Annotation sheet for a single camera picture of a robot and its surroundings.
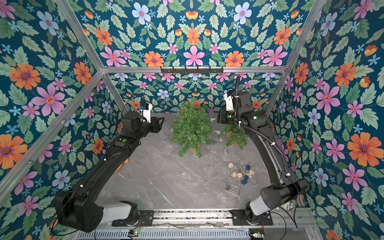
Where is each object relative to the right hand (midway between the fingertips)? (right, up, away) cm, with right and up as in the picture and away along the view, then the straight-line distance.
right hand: (222, 111), depth 71 cm
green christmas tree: (-15, -8, +1) cm, 17 cm away
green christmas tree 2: (+10, -13, +20) cm, 26 cm away
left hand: (-31, -2, +5) cm, 32 cm away
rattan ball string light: (+14, -34, +17) cm, 41 cm away
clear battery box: (+7, -42, +11) cm, 45 cm away
